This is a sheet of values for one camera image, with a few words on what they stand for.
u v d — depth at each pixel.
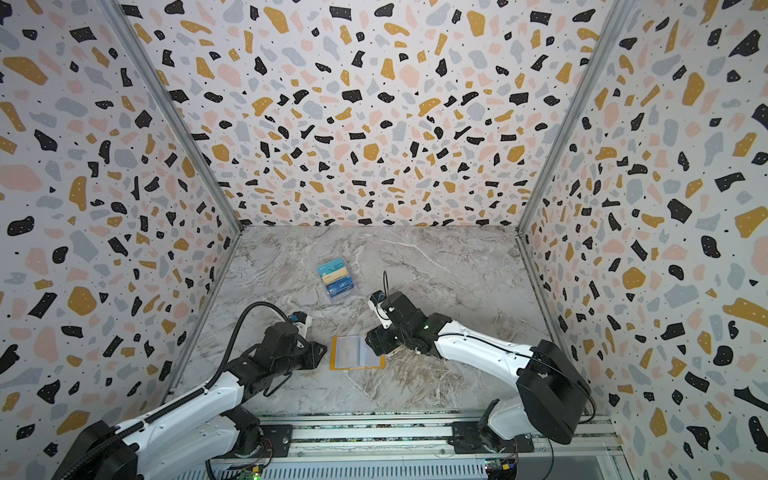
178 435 0.47
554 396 0.43
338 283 1.00
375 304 0.75
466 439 0.75
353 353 0.88
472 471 0.78
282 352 0.66
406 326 0.63
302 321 0.78
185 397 0.50
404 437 0.76
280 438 0.73
